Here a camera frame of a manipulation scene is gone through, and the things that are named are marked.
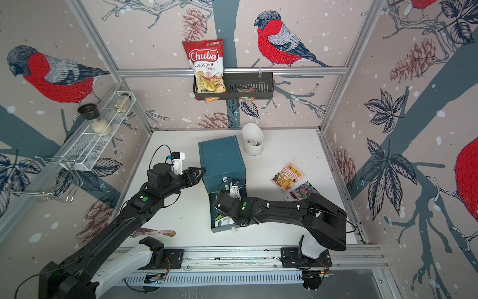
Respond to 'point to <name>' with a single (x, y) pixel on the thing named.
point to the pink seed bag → (303, 192)
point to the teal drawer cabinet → (221, 158)
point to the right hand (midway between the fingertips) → (225, 204)
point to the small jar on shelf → (122, 103)
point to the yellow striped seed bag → (287, 177)
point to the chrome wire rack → (58, 196)
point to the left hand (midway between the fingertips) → (205, 168)
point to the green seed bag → (222, 220)
